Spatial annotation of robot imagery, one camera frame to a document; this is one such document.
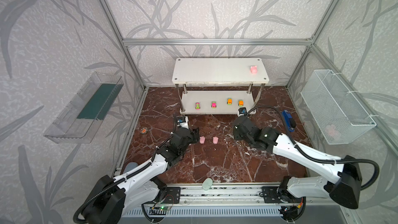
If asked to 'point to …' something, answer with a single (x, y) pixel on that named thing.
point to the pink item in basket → (331, 129)
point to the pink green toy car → (213, 105)
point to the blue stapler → (288, 120)
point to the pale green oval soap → (207, 183)
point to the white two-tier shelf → (218, 85)
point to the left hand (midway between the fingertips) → (197, 124)
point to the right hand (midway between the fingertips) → (236, 123)
